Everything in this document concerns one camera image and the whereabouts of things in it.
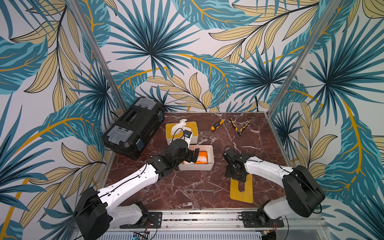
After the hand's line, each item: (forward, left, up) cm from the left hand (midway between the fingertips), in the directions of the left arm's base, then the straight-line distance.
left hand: (190, 148), depth 78 cm
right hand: (-7, -25, -19) cm, 32 cm away
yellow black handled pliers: (+28, -33, -18) cm, 47 cm away
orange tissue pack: (0, -7, -11) cm, 14 cm away
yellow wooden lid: (-18, -32, -19) cm, 41 cm away
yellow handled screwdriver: (+30, -19, -17) cm, 39 cm away
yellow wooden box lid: (+24, -1, -10) cm, 26 cm away
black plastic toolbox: (+9, +34, -2) cm, 35 cm away
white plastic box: (-3, -1, -15) cm, 16 cm away
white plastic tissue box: (+15, -2, -16) cm, 22 cm away
